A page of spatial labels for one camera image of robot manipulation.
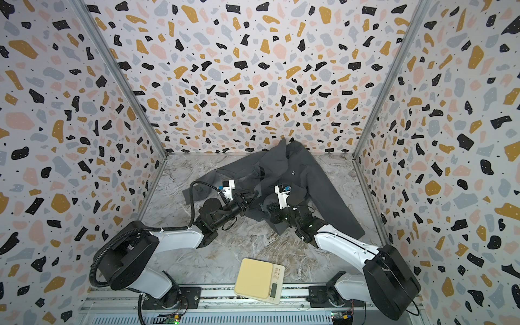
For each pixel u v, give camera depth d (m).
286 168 1.00
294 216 0.65
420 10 0.72
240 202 0.72
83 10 0.69
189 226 0.61
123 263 0.43
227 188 0.78
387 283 0.41
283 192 0.74
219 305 0.73
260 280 0.76
